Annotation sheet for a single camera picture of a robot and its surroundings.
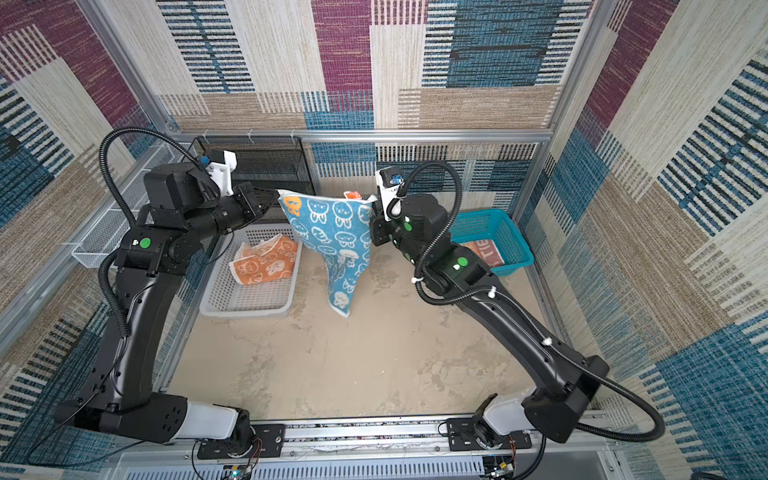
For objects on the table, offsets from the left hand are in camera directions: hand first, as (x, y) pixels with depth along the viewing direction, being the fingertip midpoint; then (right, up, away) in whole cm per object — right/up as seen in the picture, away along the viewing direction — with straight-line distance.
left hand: (279, 187), depth 61 cm
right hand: (+20, -3, +2) cm, 20 cm away
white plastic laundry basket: (-29, -27, +34) cm, 53 cm away
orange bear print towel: (-19, -16, +44) cm, 50 cm away
